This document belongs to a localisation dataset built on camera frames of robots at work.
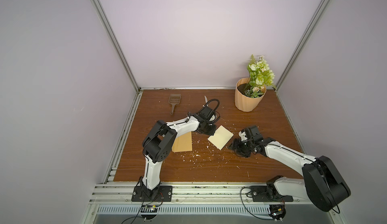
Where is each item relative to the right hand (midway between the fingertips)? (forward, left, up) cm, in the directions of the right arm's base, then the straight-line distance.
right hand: (231, 143), depth 87 cm
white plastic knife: (+38, +15, -3) cm, 41 cm away
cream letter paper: (+5, +6, -3) cm, 8 cm away
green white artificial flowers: (+31, -17, +26) cm, 43 cm away
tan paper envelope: (+1, +29, -4) cm, 30 cm away
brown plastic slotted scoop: (+37, +40, -3) cm, 54 cm away
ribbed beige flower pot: (+25, -10, +7) cm, 28 cm away
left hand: (+7, +8, 0) cm, 11 cm away
